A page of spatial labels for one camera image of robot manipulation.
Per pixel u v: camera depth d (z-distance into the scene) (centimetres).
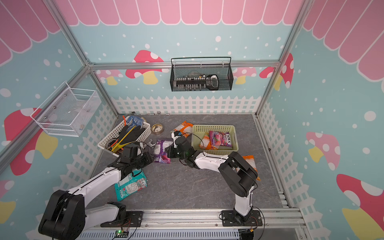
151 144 103
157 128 110
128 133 99
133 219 74
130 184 83
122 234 73
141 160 76
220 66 90
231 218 74
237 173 48
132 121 108
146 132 103
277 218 76
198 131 106
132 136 98
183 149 68
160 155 87
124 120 107
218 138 100
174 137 81
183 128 107
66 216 41
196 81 90
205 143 100
